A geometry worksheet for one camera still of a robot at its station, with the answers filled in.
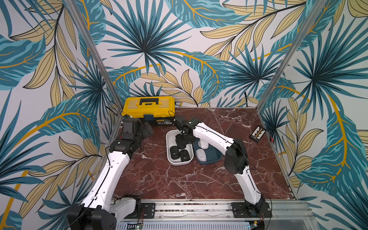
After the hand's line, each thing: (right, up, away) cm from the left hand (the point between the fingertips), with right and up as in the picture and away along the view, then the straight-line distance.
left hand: (145, 131), depth 78 cm
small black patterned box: (+74, -4, +25) cm, 78 cm away
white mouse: (+32, -16, +12) cm, 38 cm away
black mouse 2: (+21, -16, +13) cm, 30 cm away
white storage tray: (+12, -4, +19) cm, 23 cm away
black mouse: (+15, -15, +13) cm, 25 cm away
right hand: (+21, -7, +13) cm, 26 cm away
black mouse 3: (+20, -11, +18) cm, 29 cm away
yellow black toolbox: (+6, +14, +18) cm, 24 cm away
